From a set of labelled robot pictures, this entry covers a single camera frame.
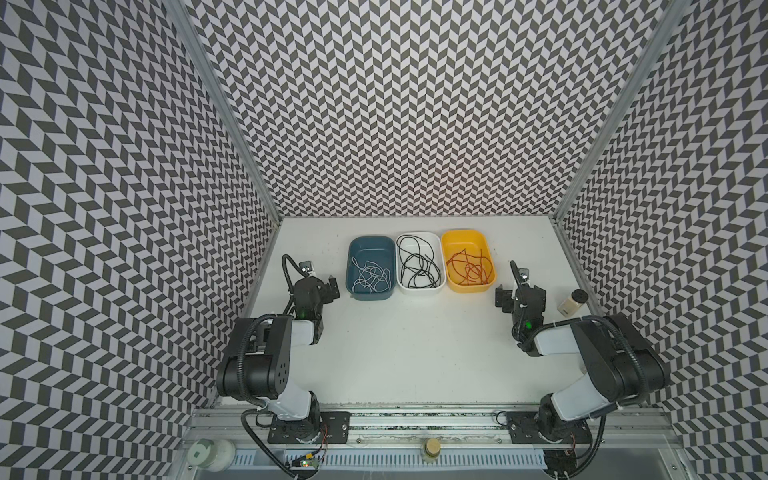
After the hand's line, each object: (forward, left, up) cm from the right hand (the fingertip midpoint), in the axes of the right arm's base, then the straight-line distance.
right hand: (523, 285), depth 93 cm
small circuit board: (-44, +60, -1) cm, 74 cm away
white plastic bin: (+19, +26, +1) cm, 32 cm away
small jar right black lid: (-8, -12, +1) cm, 14 cm away
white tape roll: (-43, +79, +5) cm, 90 cm away
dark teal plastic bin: (+15, +46, +2) cm, 49 cm away
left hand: (+4, +65, +2) cm, 66 cm away
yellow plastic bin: (+19, +19, 0) cm, 27 cm away
